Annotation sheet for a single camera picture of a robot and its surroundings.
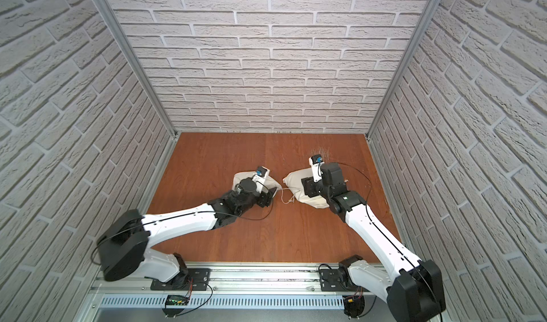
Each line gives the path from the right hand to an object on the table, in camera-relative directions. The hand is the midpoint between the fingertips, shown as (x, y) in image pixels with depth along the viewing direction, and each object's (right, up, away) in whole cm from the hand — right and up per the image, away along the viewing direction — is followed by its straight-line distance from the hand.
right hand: (305, 178), depth 81 cm
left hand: (-15, 0, +2) cm, 15 cm away
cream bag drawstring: (-5, -11, +11) cm, 16 cm away
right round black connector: (+15, -41, -12) cm, 45 cm away
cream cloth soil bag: (-4, -3, +13) cm, 14 cm away
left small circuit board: (-46, -41, -9) cm, 62 cm away
